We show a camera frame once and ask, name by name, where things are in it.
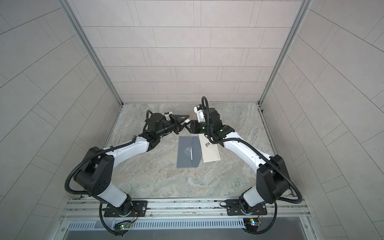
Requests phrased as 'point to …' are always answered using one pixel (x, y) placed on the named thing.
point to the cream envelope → (210, 151)
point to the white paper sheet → (191, 153)
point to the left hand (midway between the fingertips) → (193, 116)
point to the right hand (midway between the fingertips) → (186, 126)
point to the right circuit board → (254, 223)
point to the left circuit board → (125, 226)
